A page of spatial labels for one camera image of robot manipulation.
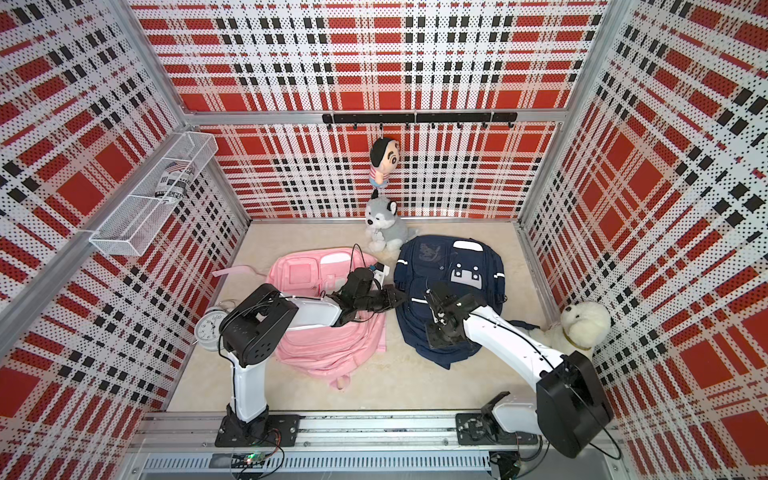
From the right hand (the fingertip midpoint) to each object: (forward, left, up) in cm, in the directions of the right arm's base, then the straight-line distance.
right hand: (444, 339), depth 82 cm
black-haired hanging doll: (+47, +17, +27) cm, 57 cm away
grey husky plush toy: (+38, +16, +4) cm, 42 cm away
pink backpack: (+24, +40, -1) cm, 46 cm away
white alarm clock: (+5, +70, -2) cm, 71 cm away
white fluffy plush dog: (-1, -33, +11) cm, 35 cm away
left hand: (+15, +9, -1) cm, 17 cm away
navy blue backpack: (+31, +4, -4) cm, 31 cm away
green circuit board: (-27, +47, -4) cm, 54 cm away
